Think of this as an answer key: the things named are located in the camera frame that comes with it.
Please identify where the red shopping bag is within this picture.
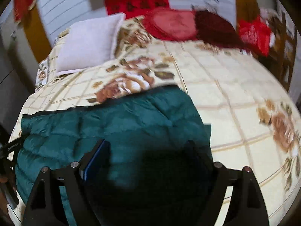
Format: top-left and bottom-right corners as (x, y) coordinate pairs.
(238, 15), (272, 57)

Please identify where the white square pillow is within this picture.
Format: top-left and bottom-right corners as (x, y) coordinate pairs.
(56, 13), (126, 76)

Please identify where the green quilted down jacket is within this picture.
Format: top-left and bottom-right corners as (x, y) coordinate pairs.
(15, 86), (212, 225)

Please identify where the dark red velvet cushion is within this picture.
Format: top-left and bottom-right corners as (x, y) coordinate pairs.
(192, 10), (249, 51)

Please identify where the wooden chair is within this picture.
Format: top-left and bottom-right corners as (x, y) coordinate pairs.
(263, 12), (298, 91)

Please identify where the red heart-shaped cushion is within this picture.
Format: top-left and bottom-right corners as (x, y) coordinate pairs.
(142, 8), (197, 42)

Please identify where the red paper banner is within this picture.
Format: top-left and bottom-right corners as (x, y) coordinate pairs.
(104, 0), (169, 18)

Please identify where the floral plaid bed quilt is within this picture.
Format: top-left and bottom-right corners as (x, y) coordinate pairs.
(10, 16), (300, 225)

